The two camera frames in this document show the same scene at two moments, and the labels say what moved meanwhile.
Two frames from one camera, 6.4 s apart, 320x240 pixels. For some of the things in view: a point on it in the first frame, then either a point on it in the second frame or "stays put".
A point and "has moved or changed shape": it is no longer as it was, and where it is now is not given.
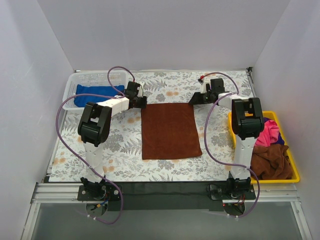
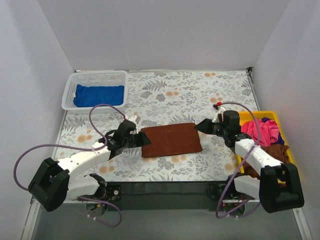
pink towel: x=269 y=134 stays put
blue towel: x=81 y=101 stays put
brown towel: x=169 y=130 has moved or changed shape
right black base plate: x=235 y=190 stays put
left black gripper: x=142 y=102 → x=136 y=139
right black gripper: x=197 y=98 → x=211 y=127
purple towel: x=280 y=140 stays put
